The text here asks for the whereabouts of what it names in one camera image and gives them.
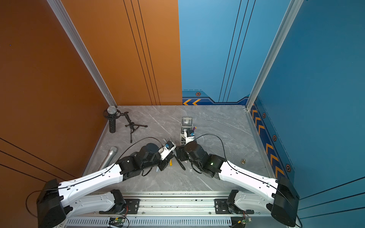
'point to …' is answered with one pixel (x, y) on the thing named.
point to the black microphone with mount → (111, 114)
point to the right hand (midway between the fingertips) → (179, 146)
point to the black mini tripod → (133, 127)
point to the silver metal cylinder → (109, 156)
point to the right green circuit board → (244, 221)
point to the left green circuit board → (117, 220)
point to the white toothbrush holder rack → (181, 136)
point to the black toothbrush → (185, 169)
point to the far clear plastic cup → (187, 121)
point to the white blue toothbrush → (157, 169)
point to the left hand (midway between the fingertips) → (173, 153)
